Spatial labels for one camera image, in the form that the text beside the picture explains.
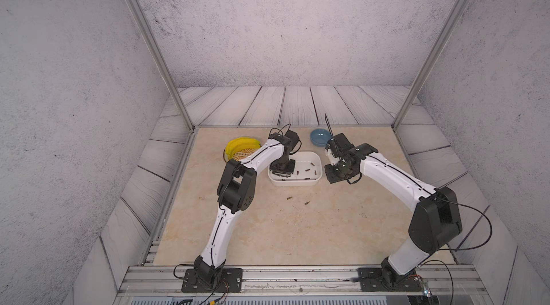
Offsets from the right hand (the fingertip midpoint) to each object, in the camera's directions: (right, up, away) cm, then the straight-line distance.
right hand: (332, 175), depth 86 cm
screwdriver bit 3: (-8, 0, +16) cm, 18 cm away
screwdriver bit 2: (-9, -12, +6) cm, 17 cm away
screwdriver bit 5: (-13, -1, +16) cm, 20 cm away
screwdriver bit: (-17, -11, +8) cm, 21 cm away
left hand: (-16, -1, +12) cm, 20 cm away
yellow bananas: (-41, +13, +21) cm, 48 cm away
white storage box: (-7, 0, +16) cm, 18 cm away
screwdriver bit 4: (-4, -1, +16) cm, 16 cm away
